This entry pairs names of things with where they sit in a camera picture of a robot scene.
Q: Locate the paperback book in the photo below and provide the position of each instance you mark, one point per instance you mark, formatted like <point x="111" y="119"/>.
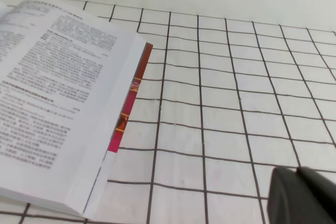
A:
<point x="68" y="84"/>

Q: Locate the white grid tablecloth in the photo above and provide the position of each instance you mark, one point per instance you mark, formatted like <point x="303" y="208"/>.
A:
<point x="222" y="103"/>

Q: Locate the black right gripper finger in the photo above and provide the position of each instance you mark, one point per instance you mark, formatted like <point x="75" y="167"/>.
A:
<point x="300" y="196"/>

